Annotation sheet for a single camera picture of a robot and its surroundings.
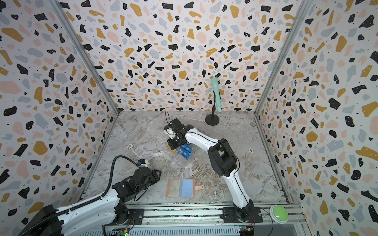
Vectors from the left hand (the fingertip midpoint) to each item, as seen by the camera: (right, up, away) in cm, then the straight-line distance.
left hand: (163, 171), depth 84 cm
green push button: (+61, -19, -9) cm, 65 cm away
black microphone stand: (+32, +31, +33) cm, 55 cm away
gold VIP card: (+6, -9, 0) cm, 11 cm away
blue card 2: (+12, +10, +6) cm, 17 cm away
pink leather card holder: (+11, -9, -1) cm, 14 cm away
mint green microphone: (+31, +53, +11) cm, 63 cm away
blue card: (+14, +13, +6) cm, 20 cm away
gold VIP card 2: (+4, +10, +9) cm, 14 cm away
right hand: (+2, +15, +9) cm, 18 cm away
